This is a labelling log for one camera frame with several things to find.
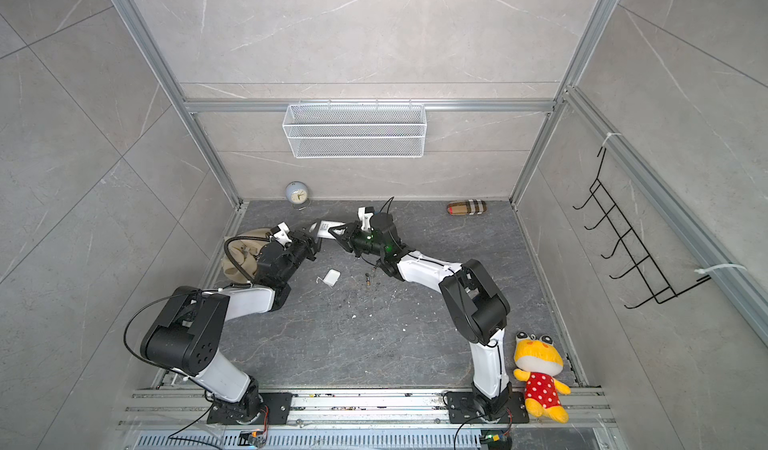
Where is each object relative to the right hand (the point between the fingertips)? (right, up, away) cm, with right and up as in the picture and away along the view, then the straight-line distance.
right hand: (327, 231), depth 83 cm
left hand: (-1, +4, 0) cm, 5 cm away
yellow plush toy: (+56, -33, -9) cm, 66 cm away
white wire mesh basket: (+6, +34, +17) cm, 39 cm away
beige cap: (-34, -8, +20) cm, 40 cm away
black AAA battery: (+11, -17, +14) cm, 24 cm away
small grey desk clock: (-19, +15, +30) cm, 39 cm away
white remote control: (-1, +1, +1) cm, 2 cm away
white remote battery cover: (-2, -16, +15) cm, 22 cm away
